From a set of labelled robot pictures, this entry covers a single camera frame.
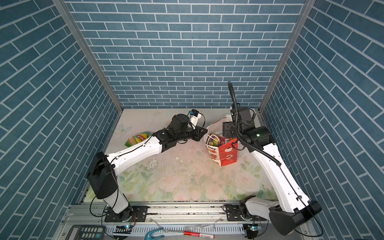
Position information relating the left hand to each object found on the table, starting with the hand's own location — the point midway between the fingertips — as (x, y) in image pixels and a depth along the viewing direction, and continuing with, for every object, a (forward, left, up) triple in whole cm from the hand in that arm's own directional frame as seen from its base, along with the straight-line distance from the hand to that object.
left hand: (207, 131), depth 77 cm
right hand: (-1, -9, +7) cm, 12 cm away
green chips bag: (+5, +43, -15) cm, 46 cm away
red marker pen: (-42, +3, -24) cm, 48 cm away
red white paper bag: (-8, -8, -6) cm, 13 cm away
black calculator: (-40, +57, -24) cm, 73 cm away
